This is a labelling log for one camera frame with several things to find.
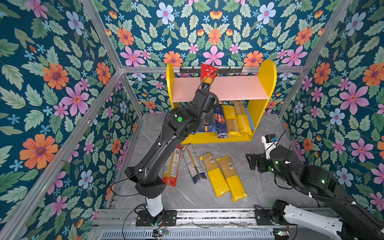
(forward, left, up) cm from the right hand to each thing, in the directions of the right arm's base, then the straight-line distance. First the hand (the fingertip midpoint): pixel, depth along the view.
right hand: (254, 153), depth 65 cm
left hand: (+16, +21, +16) cm, 31 cm away
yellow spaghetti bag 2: (-2, +14, -27) cm, 31 cm away
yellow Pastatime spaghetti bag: (+32, -3, -11) cm, 34 cm away
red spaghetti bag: (+6, +42, -26) cm, 50 cm away
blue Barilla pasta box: (+23, +21, -11) cm, 33 cm away
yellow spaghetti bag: (+26, +4, -12) cm, 29 cm away
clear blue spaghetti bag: (+8, +29, -27) cm, 40 cm away
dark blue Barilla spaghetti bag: (+33, +12, -10) cm, 37 cm away
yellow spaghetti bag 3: (-6, +5, -27) cm, 28 cm away
